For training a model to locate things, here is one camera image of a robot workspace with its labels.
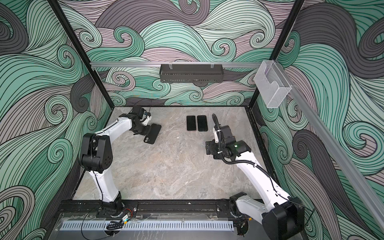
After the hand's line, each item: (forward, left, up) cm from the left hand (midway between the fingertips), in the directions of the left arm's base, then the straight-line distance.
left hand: (147, 130), depth 97 cm
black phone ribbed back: (+12, -29, -6) cm, 32 cm away
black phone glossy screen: (+13, -37, -7) cm, 40 cm away
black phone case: (-5, -5, +4) cm, 9 cm away
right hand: (-16, -41, +9) cm, 45 cm away
